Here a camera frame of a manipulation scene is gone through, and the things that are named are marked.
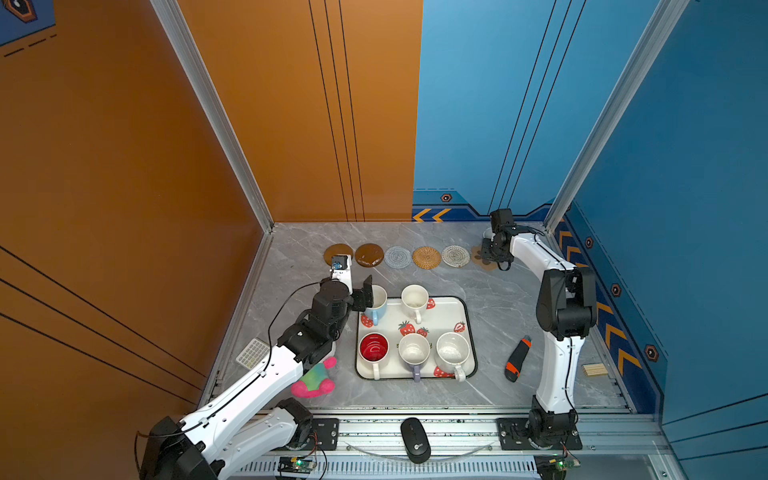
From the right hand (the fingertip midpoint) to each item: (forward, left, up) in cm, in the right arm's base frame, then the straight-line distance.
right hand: (488, 253), depth 103 cm
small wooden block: (-37, -24, -8) cm, 45 cm away
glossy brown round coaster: (+4, +42, -5) cm, 43 cm away
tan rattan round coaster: (+3, +21, -5) cm, 22 cm away
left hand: (-21, +42, +17) cm, 50 cm away
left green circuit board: (-59, +57, -8) cm, 82 cm away
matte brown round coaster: (+7, +55, -5) cm, 56 cm away
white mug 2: (-32, +16, -6) cm, 37 cm away
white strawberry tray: (-19, +17, -7) cm, 27 cm away
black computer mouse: (-54, +27, -6) cm, 61 cm away
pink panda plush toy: (-42, +53, -1) cm, 68 cm away
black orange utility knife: (-36, -1, -5) cm, 36 cm away
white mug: (-18, +27, -1) cm, 32 cm away
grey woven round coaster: (+3, +32, -5) cm, 32 cm away
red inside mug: (-32, +39, -4) cm, 50 cm away
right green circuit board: (-59, -5, -9) cm, 60 cm away
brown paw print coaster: (-1, 0, -5) cm, 5 cm away
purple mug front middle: (-32, +27, -6) cm, 42 cm away
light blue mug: (-21, +37, +3) cm, 43 cm away
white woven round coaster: (+3, +10, -5) cm, 12 cm away
